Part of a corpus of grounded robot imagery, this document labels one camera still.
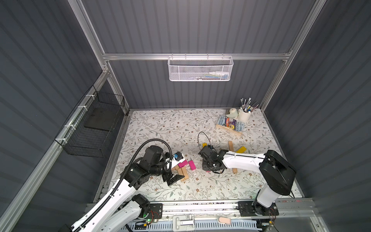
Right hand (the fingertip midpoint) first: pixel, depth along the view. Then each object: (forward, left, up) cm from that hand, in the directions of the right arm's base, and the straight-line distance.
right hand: (206, 166), depth 89 cm
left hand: (-8, +16, +17) cm, 25 cm away
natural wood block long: (+15, -18, -1) cm, 23 cm away
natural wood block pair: (-4, +15, 0) cm, 15 cm away
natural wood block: (-3, -17, 0) cm, 17 cm away
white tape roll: (+39, -22, +6) cm, 45 cm away
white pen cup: (+37, -31, +5) cm, 49 cm away
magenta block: (+1, +15, +1) cm, 15 cm away
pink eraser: (-28, -7, +2) cm, 29 cm away
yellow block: (+16, 0, 0) cm, 16 cm away
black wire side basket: (+11, +63, +26) cm, 69 cm away
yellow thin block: (+12, -24, -1) cm, 27 cm away
